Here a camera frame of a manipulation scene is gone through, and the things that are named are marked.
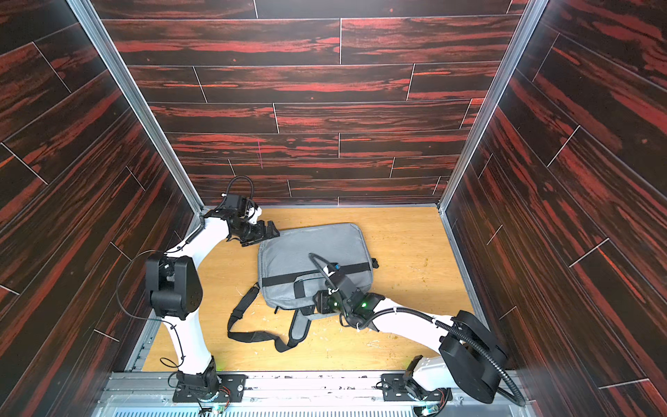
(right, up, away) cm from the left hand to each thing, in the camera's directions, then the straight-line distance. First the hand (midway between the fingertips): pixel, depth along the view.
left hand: (271, 236), depth 96 cm
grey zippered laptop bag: (+8, -11, -3) cm, 14 cm away
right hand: (+19, -19, -12) cm, 30 cm away
